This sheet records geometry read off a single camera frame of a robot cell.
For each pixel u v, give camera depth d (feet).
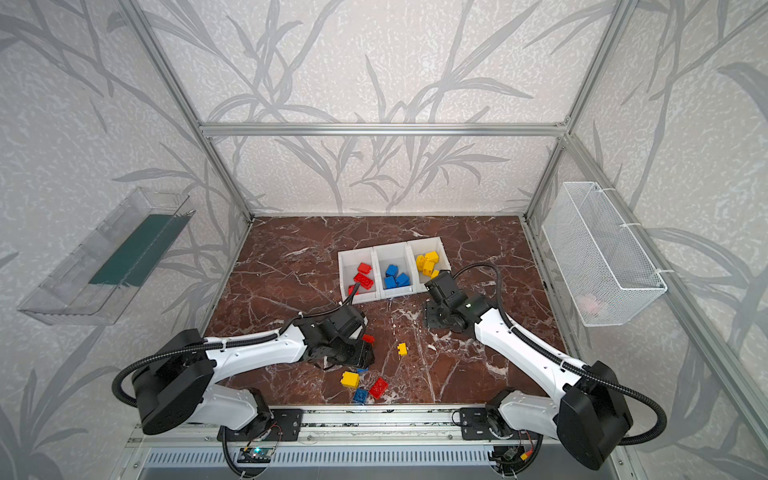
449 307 1.99
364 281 3.24
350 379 2.60
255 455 2.33
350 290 3.10
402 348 2.84
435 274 3.31
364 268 3.37
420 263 3.33
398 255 3.51
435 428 2.46
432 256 3.45
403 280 3.23
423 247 3.47
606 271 2.00
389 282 3.23
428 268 3.33
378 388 2.63
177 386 1.38
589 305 2.38
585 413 1.27
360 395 2.56
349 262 3.42
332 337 2.17
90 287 2.07
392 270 3.38
